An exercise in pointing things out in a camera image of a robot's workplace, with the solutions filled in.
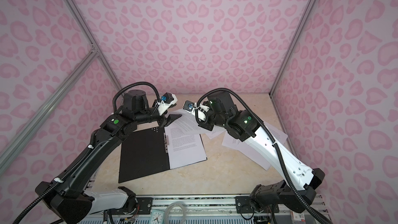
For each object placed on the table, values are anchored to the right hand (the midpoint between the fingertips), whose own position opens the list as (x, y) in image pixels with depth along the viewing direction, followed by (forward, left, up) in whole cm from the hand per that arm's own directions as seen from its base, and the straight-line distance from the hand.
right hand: (197, 109), depth 64 cm
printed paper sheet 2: (-3, -32, -38) cm, 50 cm away
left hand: (+3, +9, -2) cm, 10 cm away
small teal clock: (-34, +18, -34) cm, 51 cm away
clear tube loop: (-35, +14, -35) cm, 51 cm away
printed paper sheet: (0, +10, -37) cm, 38 cm away
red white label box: (-33, -44, -34) cm, 65 cm away
